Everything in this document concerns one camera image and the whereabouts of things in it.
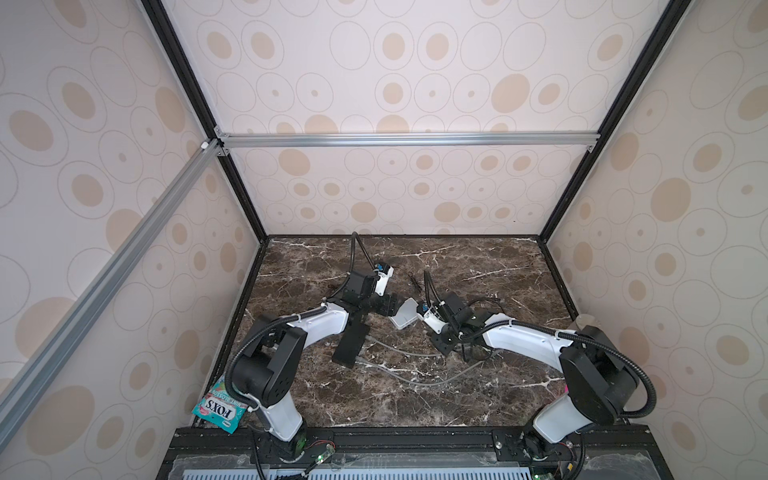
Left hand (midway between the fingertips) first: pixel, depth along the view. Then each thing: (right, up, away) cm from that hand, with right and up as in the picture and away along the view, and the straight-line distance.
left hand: (402, 291), depth 90 cm
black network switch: (-16, -16, +1) cm, 22 cm away
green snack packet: (-48, -29, -12) cm, 58 cm away
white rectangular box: (+2, -8, +4) cm, 9 cm away
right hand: (+10, -13, 0) cm, 17 cm away
